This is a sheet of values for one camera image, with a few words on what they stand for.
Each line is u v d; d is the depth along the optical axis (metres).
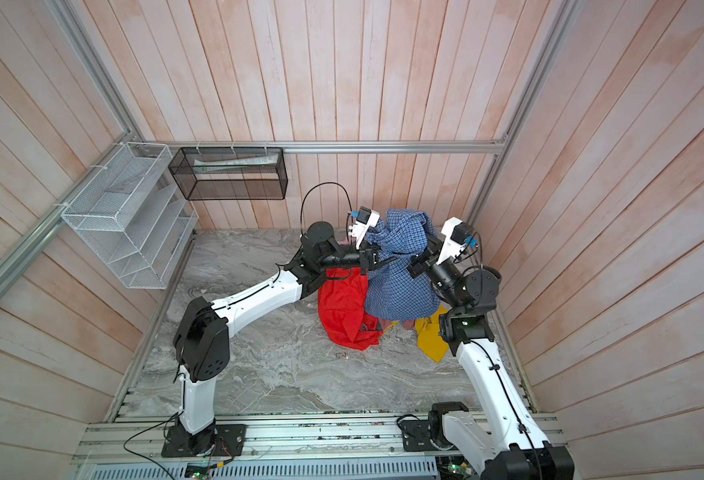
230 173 1.06
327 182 0.64
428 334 0.90
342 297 0.85
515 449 0.39
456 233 0.53
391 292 0.72
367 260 0.64
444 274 0.58
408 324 0.92
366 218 0.64
